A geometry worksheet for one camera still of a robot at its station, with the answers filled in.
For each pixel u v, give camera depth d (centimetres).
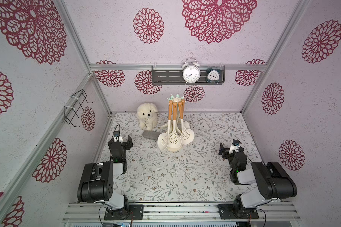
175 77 93
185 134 92
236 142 77
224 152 82
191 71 88
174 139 90
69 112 73
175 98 73
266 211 76
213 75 90
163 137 90
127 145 83
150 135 102
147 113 97
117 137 77
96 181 48
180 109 72
